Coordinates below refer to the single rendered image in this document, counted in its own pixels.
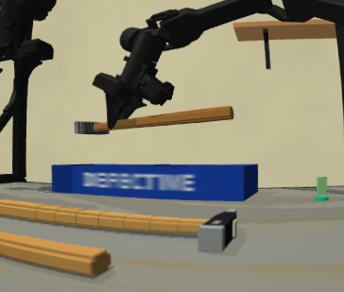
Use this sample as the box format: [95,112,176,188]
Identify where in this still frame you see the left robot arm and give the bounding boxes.
[120,0,344,106]

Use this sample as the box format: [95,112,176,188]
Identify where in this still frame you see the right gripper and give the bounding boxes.
[0,17,54,97]

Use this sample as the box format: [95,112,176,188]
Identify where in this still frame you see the hammer with wooden handle and red head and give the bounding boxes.
[0,232,111,277]

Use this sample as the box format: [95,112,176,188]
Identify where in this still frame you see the blue bin with label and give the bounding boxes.
[52,163,258,201]

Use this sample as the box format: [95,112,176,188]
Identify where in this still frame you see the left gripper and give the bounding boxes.
[93,53,158,129]

